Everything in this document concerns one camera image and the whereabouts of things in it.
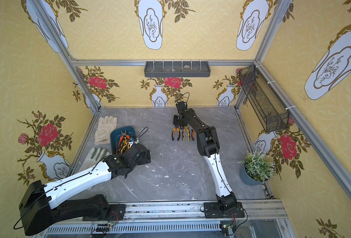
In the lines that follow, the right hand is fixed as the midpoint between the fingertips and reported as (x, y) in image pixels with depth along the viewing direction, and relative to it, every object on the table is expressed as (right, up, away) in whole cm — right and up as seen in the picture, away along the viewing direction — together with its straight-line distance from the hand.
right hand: (175, 123), depth 110 cm
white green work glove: (-51, -21, -17) cm, 58 cm away
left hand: (-16, -17, -28) cm, 36 cm away
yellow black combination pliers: (+7, -7, -7) cm, 12 cm away
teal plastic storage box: (-40, -7, -11) cm, 42 cm away
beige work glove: (-51, -2, -1) cm, 51 cm away
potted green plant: (+41, -21, -38) cm, 60 cm away
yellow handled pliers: (+13, -7, -6) cm, 16 cm away
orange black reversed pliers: (-34, -8, -10) cm, 36 cm away
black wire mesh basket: (+54, +8, -26) cm, 61 cm away
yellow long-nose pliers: (-1, -6, -6) cm, 9 cm away
